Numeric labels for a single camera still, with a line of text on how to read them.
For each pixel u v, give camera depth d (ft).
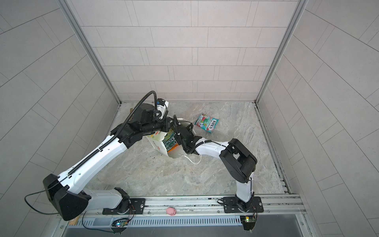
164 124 2.01
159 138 2.40
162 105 2.04
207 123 3.32
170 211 2.26
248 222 2.23
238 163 1.54
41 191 1.22
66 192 1.20
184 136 2.20
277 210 2.39
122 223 2.10
